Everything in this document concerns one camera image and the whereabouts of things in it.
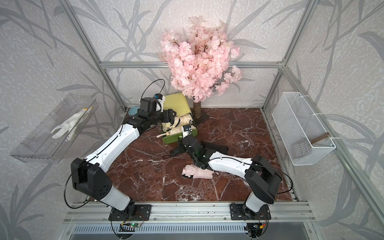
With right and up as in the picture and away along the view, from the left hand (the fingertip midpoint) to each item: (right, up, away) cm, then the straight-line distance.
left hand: (171, 112), depth 82 cm
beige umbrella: (+6, -4, +1) cm, 7 cm away
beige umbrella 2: (-1, -10, 0) cm, 10 cm away
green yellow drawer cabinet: (+2, +7, +11) cm, 13 cm away
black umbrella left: (+6, -19, -10) cm, 22 cm away
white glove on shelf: (-40, -7, -18) cm, 44 cm away
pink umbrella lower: (+12, -33, 0) cm, 35 cm away
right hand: (+4, -14, 0) cm, 15 cm away
